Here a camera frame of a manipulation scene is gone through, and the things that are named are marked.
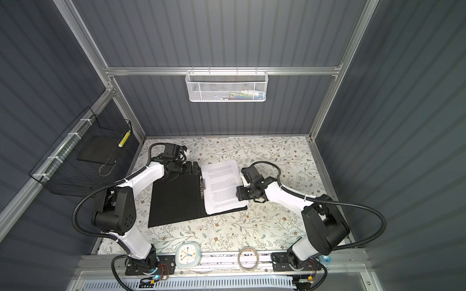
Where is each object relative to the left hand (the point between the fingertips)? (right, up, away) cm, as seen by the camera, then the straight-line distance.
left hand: (192, 169), depth 94 cm
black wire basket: (-40, +2, -29) cm, 50 cm away
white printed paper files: (+15, -7, +6) cm, 17 cm away
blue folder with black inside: (-5, -13, -5) cm, 15 cm away
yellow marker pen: (-28, +15, -13) cm, 34 cm away
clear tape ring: (+24, -36, -20) cm, 48 cm away
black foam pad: (-35, +10, -17) cm, 40 cm away
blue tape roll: (+60, -36, -19) cm, 73 cm away
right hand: (+26, -12, -6) cm, 29 cm away
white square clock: (+3, -34, -20) cm, 39 cm away
